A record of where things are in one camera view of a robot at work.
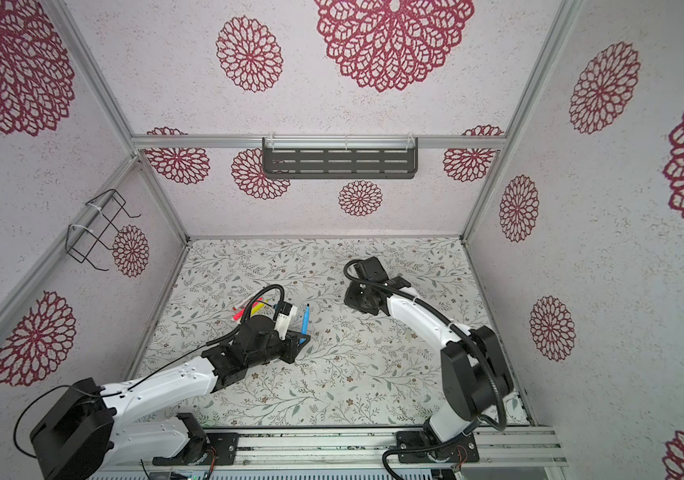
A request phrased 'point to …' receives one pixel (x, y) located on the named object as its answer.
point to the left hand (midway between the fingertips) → (307, 342)
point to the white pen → (253, 297)
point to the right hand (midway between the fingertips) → (347, 295)
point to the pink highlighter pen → (238, 315)
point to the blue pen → (306, 318)
